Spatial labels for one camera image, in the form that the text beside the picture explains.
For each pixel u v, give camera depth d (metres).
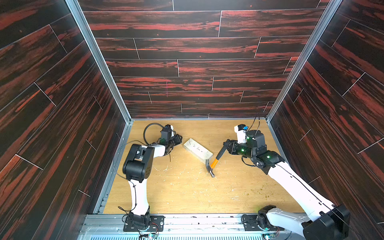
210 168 0.84
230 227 0.74
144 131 0.91
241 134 0.68
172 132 0.86
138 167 0.54
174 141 0.91
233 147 0.66
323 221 0.37
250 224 0.73
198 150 0.98
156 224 0.72
